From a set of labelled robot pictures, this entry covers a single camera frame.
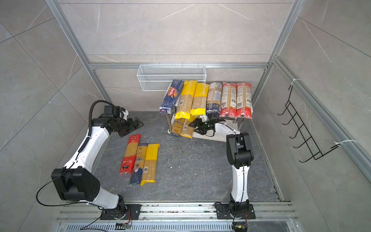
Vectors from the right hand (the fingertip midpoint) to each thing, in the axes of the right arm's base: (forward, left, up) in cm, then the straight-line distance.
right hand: (191, 126), depth 98 cm
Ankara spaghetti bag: (+3, +9, -1) cm, 10 cm away
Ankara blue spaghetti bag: (-30, +33, -6) cm, 45 cm away
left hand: (-8, +32, +13) cm, 36 cm away
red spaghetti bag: (-21, +40, -5) cm, 45 cm away
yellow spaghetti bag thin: (-29, +26, -7) cm, 40 cm away
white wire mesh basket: (+28, +25, +20) cm, 43 cm away
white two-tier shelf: (-21, -15, +23) cm, 35 cm away
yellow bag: (-4, +3, 0) cm, 5 cm away
